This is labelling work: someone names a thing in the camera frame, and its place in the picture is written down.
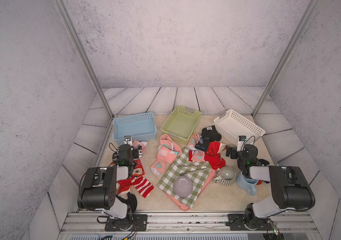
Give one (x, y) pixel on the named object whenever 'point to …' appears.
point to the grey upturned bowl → (183, 186)
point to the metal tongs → (202, 167)
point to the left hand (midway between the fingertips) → (133, 145)
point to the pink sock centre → (168, 151)
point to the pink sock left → (142, 143)
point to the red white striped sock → (140, 183)
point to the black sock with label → (202, 144)
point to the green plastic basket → (180, 124)
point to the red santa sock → (137, 171)
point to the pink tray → (204, 188)
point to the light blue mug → (247, 183)
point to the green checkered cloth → (198, 172)
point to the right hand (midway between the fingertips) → (236, 144)
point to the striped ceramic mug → (227, 175)
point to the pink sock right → (198, 155)
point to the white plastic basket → (232, 124)
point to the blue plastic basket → (139, 127)
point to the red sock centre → (213, 155)
